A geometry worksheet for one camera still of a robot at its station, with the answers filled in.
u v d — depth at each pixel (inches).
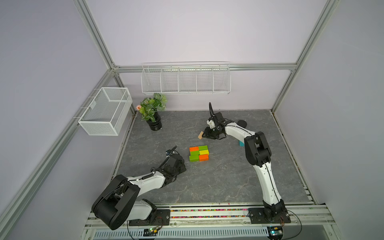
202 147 38.2
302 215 29.7
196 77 39.5
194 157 36.6
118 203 16.7
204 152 37.1
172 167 27.4
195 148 38.1
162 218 29.1
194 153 37.2
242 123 42.7
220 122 33.6
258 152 24.3
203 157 36.7
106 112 33.1
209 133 37.2
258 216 28.9
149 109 34.2
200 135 41.0
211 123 38.7
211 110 35.6
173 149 29.0
